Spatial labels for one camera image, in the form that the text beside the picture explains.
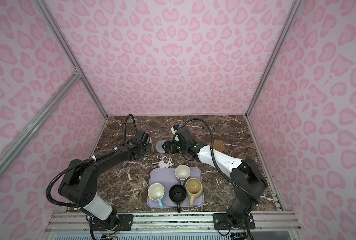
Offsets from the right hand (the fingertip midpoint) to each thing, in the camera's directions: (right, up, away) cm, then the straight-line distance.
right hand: (169, 144), depth 84 cm
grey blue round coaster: (-8, -4, +17) cm, 19 cm away
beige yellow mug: (+14, -24, 0) cm, 28 cm away
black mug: (+5, -27, -3) cm, 27 cm away
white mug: (-9, +3, -7) cm, 12 cm away
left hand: (-15, -2, +9) cm, 17 cm away
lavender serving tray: (-1, -22, -10) cm, 24 cm away
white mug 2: (+8, -17, +4) cm, 19 cm away
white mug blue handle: (-7, -26, -3) cm, 27 cm away
